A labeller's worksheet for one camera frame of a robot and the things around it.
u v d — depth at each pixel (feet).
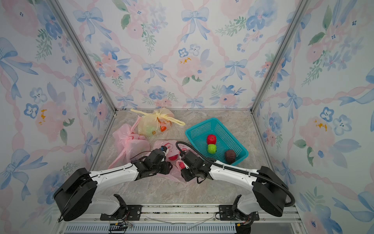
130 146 2.79
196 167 2.06
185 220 2.40
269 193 1.38
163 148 2.62
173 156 2.63
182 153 2.45
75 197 1.41
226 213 2.40
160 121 3.32
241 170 1.57
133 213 2.40
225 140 3.22
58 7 2.27
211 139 3.12
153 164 2.20
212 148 3.02
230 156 2.88
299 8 2.28
